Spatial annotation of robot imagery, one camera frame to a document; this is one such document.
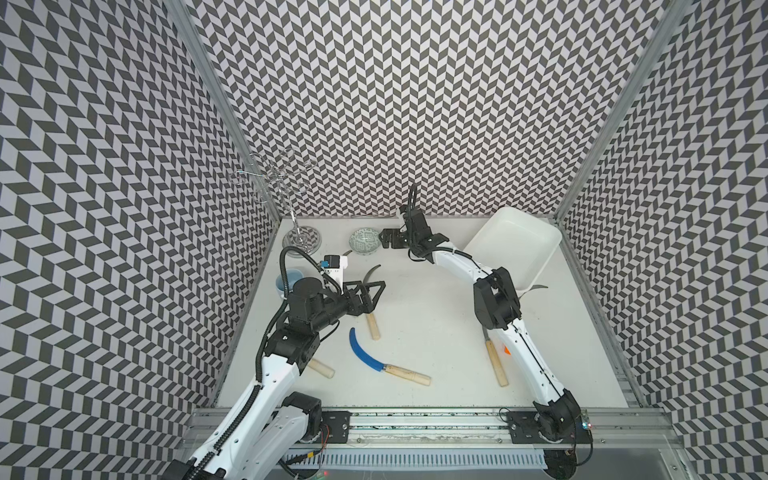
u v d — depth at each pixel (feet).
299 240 3.63
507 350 2.19
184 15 2.33
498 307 2.18
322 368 2.70
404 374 2.67
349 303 2.13
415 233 2.77
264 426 1.86
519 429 2.41
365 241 3.67
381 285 2.28
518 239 3.36
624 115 2.77
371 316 3.02
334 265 2.18
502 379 2.64
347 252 3.48
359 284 2.13
